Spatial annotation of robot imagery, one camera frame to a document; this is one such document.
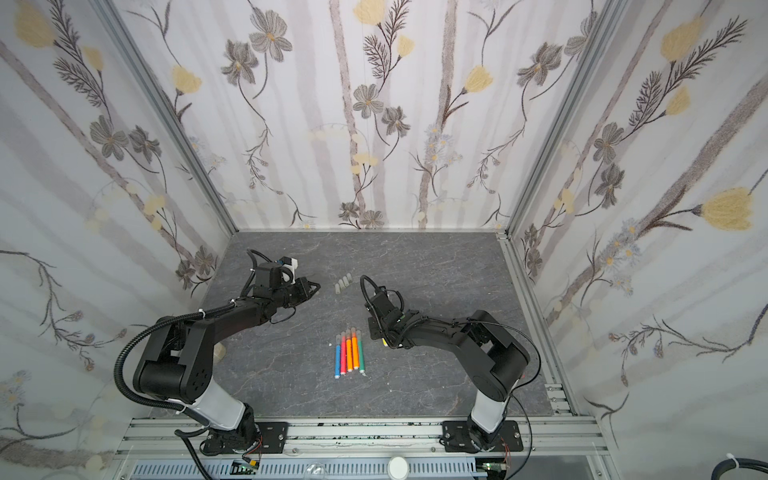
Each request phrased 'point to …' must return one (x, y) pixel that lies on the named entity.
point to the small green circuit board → (244, 467)
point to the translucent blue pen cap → (349, 277)
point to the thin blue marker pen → (337, 357)
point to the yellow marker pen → (384, 342)
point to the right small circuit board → (495, 469)
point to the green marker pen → (361, 353)
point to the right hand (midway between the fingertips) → (369, 315)
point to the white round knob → (398, 468)
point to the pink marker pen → (343, 353)
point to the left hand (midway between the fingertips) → (315, 277)
